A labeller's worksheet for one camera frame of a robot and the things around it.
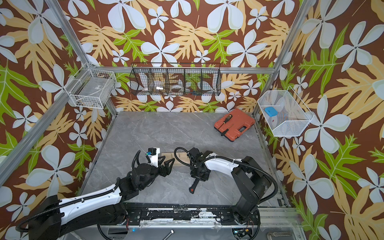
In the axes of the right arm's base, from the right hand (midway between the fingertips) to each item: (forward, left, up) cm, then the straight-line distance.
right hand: (192, 177), depth 88 cm
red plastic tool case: (+40, -32, +5) cm, 52 cm away
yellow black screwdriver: (+41, -26, +7) cm, 49 cm away
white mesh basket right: (+26, -53, +26) cm, 65 cm away
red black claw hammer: (-6, 0, +1) cm, 6 cm away
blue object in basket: (+29, -46, +26) cm, 61 cm away
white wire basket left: (+40, +59, +35) cm, 80 cm away
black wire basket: (+54, +11, +32) cm, 64 cm away
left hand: (+4, +11, +17) cm, 21 cm away
